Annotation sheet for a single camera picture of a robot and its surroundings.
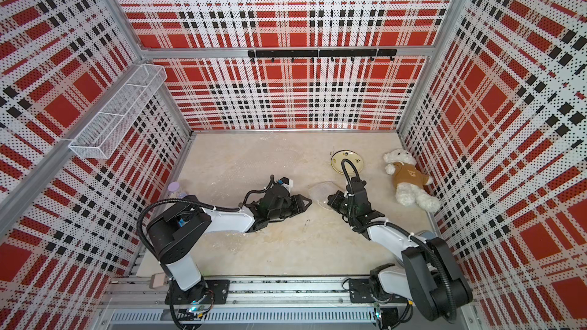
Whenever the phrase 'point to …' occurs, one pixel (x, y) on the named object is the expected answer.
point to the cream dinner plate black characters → (353, 156)
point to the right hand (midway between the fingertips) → (329, 196)
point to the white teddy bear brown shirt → (410, 181)
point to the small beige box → (157, 279)
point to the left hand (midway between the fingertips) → (313, 202)
